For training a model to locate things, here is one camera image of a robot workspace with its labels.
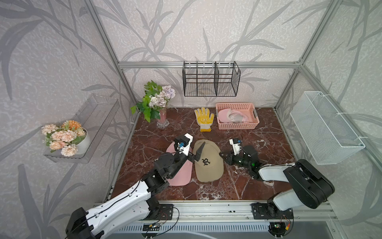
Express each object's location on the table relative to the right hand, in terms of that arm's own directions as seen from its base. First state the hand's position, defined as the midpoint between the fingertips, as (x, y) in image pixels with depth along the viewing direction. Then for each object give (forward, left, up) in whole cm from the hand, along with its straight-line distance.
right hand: (220, 153), depth 87 cm
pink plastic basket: (+41, -26, -4) cm, 48 cm away
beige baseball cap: (-8, +6, -1) cm, 10 cm away
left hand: (-4, +13, +23) cm, 26 cm away
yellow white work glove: (+32, +9, -6) cm, 34 cm away
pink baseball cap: (+34, -10, -4) cm, 35 cm away
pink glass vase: (+27, +39, -4) cm, 47 cm away
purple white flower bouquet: (+20, +37, +23) cm, 48 cm away
